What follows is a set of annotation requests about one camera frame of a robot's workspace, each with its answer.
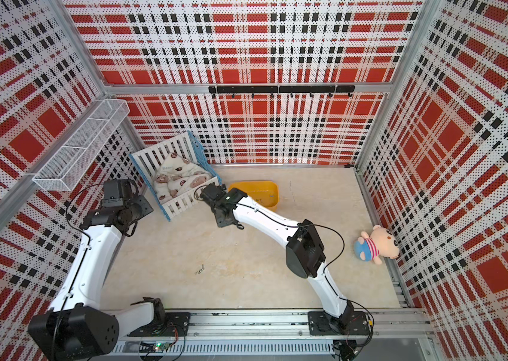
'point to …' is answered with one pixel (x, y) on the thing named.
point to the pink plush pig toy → (380, 244)
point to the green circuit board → (161, 347)
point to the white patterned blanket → (176, 175)
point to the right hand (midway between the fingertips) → (234, 213)
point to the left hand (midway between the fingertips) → (146, 206)
